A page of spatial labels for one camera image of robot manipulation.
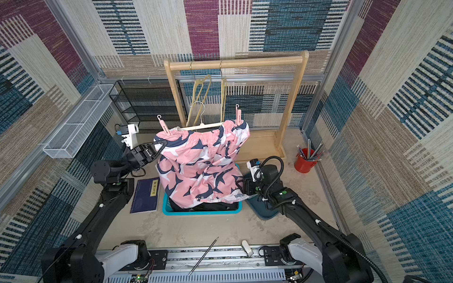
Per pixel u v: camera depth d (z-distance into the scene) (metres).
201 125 0.63
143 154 0.58
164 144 0.61
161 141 0.60
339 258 0.40
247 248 0.74
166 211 0.77
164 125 0.59
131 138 0.58
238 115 0.64
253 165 0.74
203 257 0.74
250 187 0.71
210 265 0.73
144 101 1.07
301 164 0.97
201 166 0.72
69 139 0.71
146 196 0.91
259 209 0.81
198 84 0.74
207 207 0.78
